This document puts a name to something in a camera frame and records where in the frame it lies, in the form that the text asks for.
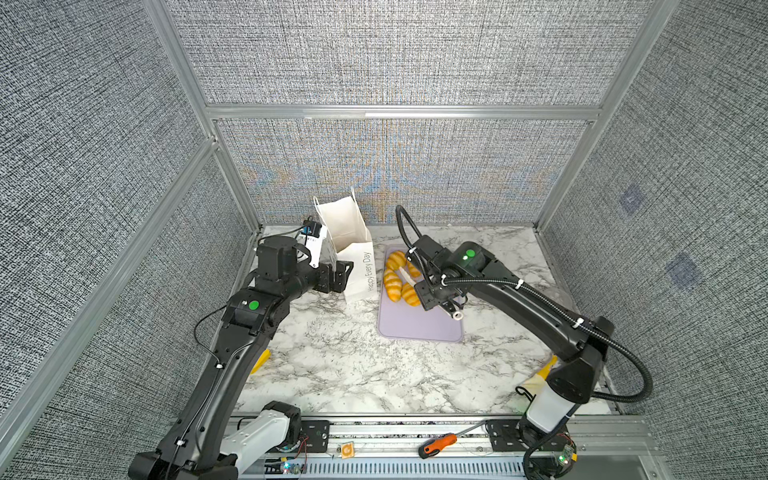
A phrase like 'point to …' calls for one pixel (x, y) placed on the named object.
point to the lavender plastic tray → (398, 320)
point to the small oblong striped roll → (393, 284)
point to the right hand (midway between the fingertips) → (432, 291)
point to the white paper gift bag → (349, 241)
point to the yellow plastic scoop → (265, 355)
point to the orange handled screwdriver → (429, 448)
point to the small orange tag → (347, 450)
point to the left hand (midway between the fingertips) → (336, 259)
